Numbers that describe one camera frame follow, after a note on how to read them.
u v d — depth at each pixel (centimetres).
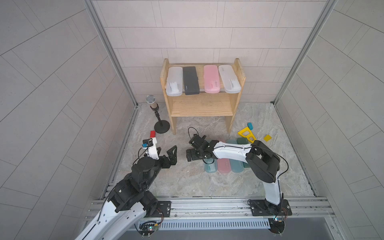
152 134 97
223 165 84
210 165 84
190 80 69
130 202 45
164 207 71
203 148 69
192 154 79
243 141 94
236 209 72
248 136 97
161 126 101
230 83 68
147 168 46
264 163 49
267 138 96
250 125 102
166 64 73
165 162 58
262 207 67
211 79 69
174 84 67
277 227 71
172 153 59
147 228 65
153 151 57
